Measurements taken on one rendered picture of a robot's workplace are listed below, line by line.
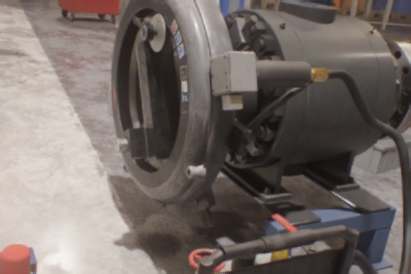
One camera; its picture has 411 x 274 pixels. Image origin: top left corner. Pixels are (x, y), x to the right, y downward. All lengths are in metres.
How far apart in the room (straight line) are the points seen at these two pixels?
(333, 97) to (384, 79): 0.25
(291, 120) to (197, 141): 0.39
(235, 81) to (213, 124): 0.16
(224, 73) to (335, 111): 0.59
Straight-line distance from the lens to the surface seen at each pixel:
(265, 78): 1.36
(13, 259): 0.64
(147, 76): 1.62
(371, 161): 3.07
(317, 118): 1.74
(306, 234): 1.02
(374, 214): 1.98
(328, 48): 1.80
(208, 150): 1.42
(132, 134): 1.64
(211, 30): 1.42
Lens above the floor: 1.05
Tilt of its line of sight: 20 degrees down
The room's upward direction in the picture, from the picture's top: 8 degrees clockwise
